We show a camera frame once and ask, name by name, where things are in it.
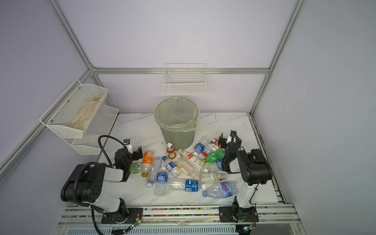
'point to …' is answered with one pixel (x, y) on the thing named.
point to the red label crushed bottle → (213, 146)
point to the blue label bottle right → (216, 166)
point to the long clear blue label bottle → (181, 184)
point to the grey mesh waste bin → (183, 140)
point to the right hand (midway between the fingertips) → (226, 134)
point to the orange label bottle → (147, 163)
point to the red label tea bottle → (171, 151)
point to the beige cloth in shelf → (81, 120)
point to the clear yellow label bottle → (187, 167)
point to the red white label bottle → (192, 159)
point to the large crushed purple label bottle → (223, 189)
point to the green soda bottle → (217, 155)
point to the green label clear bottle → (135, 168)
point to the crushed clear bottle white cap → (154, 169)
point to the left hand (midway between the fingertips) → (133, 148)
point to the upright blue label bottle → (161, 188)
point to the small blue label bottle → (172, 168)
